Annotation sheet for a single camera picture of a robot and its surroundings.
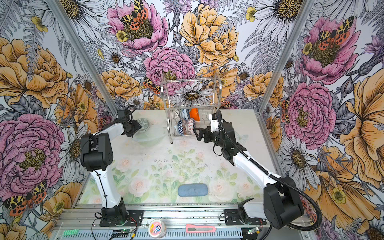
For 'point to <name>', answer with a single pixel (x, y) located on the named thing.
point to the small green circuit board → (124, 230)
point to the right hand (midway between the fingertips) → (200, 132)
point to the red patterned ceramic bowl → (180, 127)
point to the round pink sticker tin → (157, 228)
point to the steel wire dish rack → (188, 101)
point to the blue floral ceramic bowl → (184, 113)
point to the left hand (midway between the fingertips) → (138, 130)
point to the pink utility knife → (192, 228)
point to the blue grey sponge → (193, 190)
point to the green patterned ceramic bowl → (144, 123)
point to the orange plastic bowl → (194, 114)
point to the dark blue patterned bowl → (190, 125)
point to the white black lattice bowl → (176, 114)
